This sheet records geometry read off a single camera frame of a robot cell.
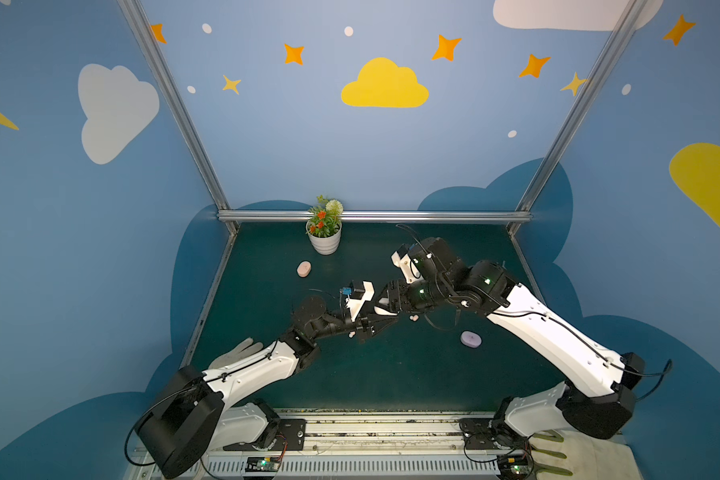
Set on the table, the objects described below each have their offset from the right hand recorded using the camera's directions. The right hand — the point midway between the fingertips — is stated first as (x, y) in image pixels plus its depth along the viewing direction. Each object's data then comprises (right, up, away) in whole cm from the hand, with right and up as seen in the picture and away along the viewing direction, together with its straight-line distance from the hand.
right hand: (384, 300), depth 66 cm
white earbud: (+12, -10, +29) cm, 33 cm away
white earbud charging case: (-1, -2, -4) cm, 4 cm away
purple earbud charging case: (+28, -16, +23) cm, 40 cm away
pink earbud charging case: (-27, +5, +41) cm, 49 cm away
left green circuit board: (-29, -40, +4) cm, 50 cm away
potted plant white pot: (-19, +14, +41) cm, 48 cm away
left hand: (+3, -3, +1) cm, 4 cm away
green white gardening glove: (+50, -39, +4) cm, 63 cm away
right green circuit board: (+32, -41, +5) cm, 52 cm away
